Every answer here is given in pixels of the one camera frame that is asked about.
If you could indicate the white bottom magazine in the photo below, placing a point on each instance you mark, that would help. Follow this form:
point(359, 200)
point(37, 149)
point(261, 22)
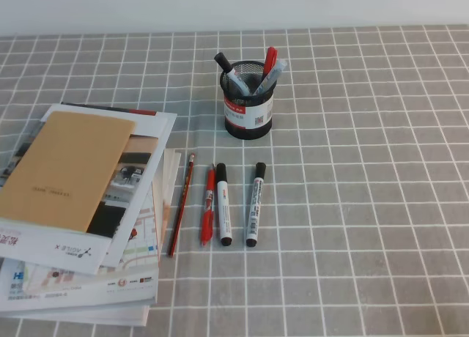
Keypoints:
point(120, 301)

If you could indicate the red pen in holder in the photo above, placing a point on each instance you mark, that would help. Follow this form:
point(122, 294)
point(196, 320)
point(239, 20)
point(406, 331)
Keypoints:
point(270, 62)

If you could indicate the map printed booklet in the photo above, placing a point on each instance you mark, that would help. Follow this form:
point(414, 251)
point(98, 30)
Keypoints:
point(146, 239)

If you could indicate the red gel pen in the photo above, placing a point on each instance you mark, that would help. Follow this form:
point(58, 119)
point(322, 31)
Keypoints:
point(207, 219)

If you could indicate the grey checkered tablecloth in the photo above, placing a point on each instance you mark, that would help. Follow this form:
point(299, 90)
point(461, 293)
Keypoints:
point(363, 226)

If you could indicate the black mesh pen holder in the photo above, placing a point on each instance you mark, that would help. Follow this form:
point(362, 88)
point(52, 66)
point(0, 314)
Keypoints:
point(248, 117)

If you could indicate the printed white marker black caps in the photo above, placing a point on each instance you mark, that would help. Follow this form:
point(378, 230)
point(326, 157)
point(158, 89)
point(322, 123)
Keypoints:
point(255, 207)

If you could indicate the grey paint marker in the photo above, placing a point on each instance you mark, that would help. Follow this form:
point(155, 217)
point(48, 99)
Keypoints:
point(271, 78)

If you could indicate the white photo brochure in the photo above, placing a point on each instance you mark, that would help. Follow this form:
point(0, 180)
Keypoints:
point(103, 243)

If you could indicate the tan kraft notebook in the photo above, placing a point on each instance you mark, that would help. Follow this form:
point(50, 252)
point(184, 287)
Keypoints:
point(61, 178)

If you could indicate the black capped white marker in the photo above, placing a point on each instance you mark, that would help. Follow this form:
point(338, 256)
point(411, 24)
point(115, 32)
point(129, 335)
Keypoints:
point(229, 70)

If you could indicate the red black striped pencil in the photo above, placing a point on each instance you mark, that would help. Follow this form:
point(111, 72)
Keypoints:
point(181, 208)

